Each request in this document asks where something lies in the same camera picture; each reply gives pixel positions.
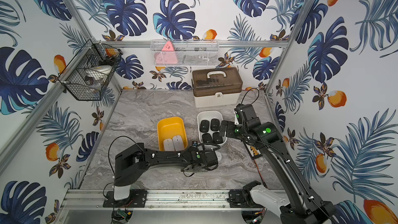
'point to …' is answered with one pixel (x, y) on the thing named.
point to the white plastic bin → (209, 115)
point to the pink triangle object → (167, 56)
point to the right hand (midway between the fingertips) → (229, 128)
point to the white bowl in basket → (101, 71)
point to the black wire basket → (81, 86)
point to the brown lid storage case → (216, 87)
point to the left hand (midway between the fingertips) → (199, 165)
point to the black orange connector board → (254, 152)
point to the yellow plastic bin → (169, 127)
